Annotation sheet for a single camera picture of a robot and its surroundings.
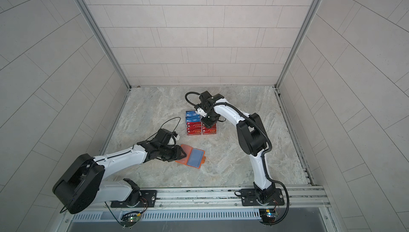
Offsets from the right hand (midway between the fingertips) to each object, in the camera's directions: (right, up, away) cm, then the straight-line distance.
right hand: (207, 124), depth 93 cm
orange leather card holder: (-6, -16, -10) cm, 20 cm away
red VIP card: (+3, -1, -3) cm, 5 cm away
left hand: (-10, -15, -9) cm, 20 cm away
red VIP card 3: (+2, -4, -1) cm, 4 cm away
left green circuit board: (-32, -35, -27) cm, 55 cm away
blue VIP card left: (-8, +3, -1) cm, 9 cm away
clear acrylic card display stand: (-7, -1, -1) cm, 7 cm away
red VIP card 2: (-8, -4, -1) cm, 9 cm away
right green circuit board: (+27, -36, -25) cm, 51 cm away
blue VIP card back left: (-9, +7, -1) cm, 11 cm away
